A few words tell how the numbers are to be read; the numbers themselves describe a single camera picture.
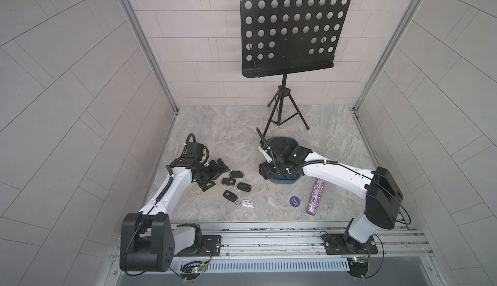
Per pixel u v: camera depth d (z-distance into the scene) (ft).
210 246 2.33
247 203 2.65
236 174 2.93
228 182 2.84
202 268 2.15
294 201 2.71
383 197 1.40
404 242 2.40
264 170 2.33
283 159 1.98
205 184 2.38
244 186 2.78
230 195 2.71
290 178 2.71
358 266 2.27
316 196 2.64
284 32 2.15
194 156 2.14
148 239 1.37
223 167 2.42
